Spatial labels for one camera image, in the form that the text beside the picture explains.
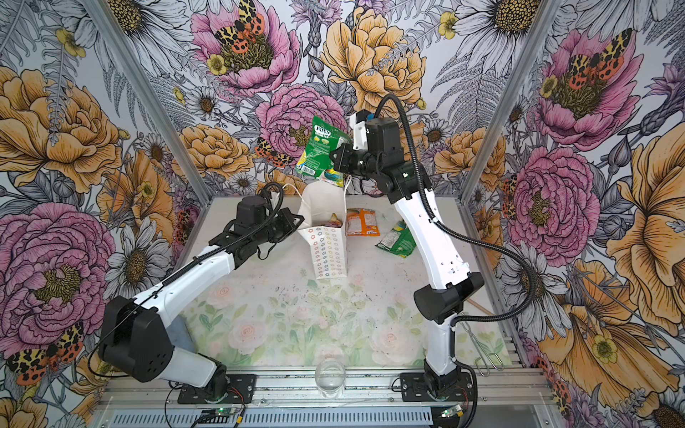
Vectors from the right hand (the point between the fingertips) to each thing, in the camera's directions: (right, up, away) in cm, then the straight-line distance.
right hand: (331, 162), depth 69 cm
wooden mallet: (+49, -44, +19) cm, 69 cm away
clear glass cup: (-1, -60, +9) cm, 60 cm away
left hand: (-9, -16, +14) cm, 23 cm away
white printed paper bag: (-3, -16, +9) cm, 19 cm away
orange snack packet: (+9, -15, +40) cm, 44 cm away
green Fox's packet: (+23, -22, +33) cm, 46 cm away
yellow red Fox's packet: (-1, -15, +32) cm, 35 cm away
